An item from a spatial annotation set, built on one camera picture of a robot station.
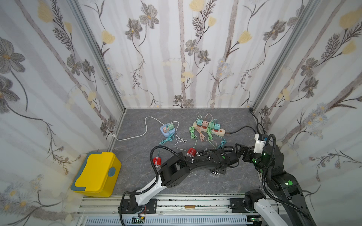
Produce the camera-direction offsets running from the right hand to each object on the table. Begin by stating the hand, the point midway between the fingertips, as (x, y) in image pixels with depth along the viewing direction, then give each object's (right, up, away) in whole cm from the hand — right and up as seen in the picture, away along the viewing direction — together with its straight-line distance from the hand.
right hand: (246, 146), depth 70 cm
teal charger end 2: (-20, +12, +34) cm, 42 cm away
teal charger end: (-8, +9, +31) cm, 33 cm away
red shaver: (-26, -7, +23) cm, 36 cm away
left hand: (-8, -17, +17) cm, 26 cm away
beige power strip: (-4, +5, +33) cm, 34 cm away
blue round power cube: (-44, +7, +31) cm, 54 cm away
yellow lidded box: (-76, -15, +2) cm, 78 cm away
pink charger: (-16, +11, +33) cm, 39 cm away
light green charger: (-12, +10, +31) cm, 35 cm away
